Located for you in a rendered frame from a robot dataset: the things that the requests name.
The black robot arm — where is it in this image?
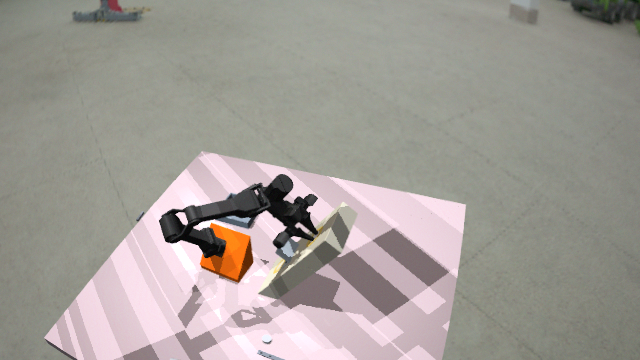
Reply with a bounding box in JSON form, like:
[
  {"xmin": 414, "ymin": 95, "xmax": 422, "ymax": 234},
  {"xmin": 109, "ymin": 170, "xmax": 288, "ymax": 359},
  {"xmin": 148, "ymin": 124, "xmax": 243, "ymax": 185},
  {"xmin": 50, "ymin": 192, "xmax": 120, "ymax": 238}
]
[{"xmin": 159, "ymin": 174, "xmax": 307, "ymax": 258}]

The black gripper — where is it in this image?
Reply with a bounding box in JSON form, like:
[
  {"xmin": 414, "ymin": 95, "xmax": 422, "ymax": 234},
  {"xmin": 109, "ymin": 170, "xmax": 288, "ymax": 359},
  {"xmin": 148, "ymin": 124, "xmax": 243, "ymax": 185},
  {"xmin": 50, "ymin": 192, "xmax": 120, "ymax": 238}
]
[{"xmin": 271, "ymin": 194, "xmax": 318, "ymax": 249}]

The grey flat bar with two pins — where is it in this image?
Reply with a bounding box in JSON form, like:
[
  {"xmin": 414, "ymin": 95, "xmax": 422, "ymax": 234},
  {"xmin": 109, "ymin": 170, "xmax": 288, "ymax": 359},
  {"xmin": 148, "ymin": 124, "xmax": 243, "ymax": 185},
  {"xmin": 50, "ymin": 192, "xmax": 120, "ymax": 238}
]
[{"xmin": 257, "ymin": 350, "xmax": 286, "ymax": 360}]

